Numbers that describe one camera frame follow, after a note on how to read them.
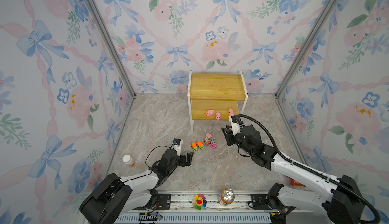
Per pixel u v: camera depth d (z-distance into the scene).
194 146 0.91
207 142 0.92
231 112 0.87
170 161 0.66
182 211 0.72
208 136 0.95
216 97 0.75
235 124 0.66
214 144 0.92
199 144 0.91
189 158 0.78
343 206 0.38
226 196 0.66
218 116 0.86
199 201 0.73
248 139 0.58
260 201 0.73
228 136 0.68
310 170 0.46
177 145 0.76
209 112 0.86
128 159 0.80
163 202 0.74
